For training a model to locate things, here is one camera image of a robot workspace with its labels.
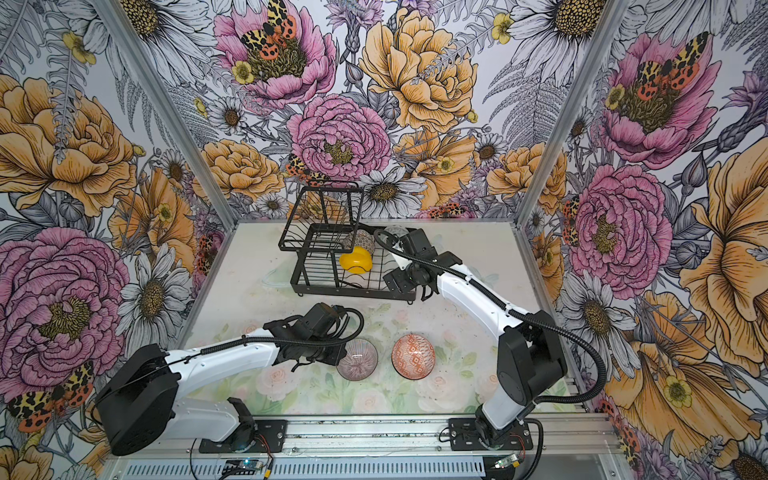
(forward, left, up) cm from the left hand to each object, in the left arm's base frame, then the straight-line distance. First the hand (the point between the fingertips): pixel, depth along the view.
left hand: (340, 361), depth 83 cm
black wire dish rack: (+22, 0, +19) cm, 29 cm away
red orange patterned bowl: (+1, -20, -1) cm, 20 cm away
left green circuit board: (-23, +21, -3) cm, 31 cm away
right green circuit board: (-23, -42, -3) cm, 48 cm away
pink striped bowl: (0, -5, -2) cm, 6 cm away
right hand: (+18, -19, +11) cm, 28 cm away
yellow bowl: (+34, -4, +1) cm, 34 cm away
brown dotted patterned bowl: (+43, -3, +3) cm, 43 cm away
